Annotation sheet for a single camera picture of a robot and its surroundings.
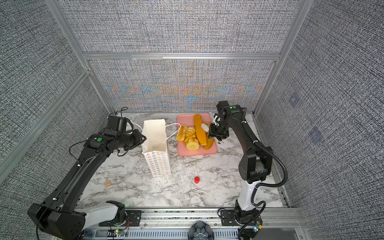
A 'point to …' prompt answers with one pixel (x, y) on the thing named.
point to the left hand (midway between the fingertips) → (146, 137)
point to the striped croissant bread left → (181, 136)
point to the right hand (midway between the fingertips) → (213, 136)
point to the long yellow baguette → (201, 133)
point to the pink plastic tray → (188, 120)
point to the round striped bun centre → (190, 132)
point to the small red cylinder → (196, 179)
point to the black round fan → (200, 231)
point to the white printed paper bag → (155, 146)
